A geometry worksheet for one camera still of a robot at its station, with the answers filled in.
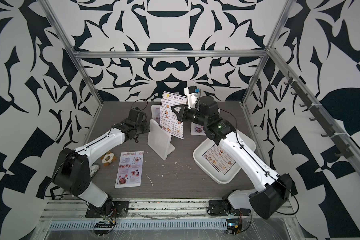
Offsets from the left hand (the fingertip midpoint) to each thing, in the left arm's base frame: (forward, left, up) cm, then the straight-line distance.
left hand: (145, 123), depth 90 cm
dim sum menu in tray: (-18, -44, -14) cm, 49 cm away
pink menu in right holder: (+1, -31, -9) cm, 33 cm away
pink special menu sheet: (-23, +9, -15) cm, 29 cm away
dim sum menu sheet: (-12, -15, +17) cm, 26 cm away
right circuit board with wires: (-51, -44, -15) cm, 69 cm away
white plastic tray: (-24, -36, -13) cm, 45 cm away
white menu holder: (-6, -7, -12) cm, 15 cm away
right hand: (-9, -16, +24) cm, 30 cm away
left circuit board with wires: (-48, +16, -16) cm, 54 cm away
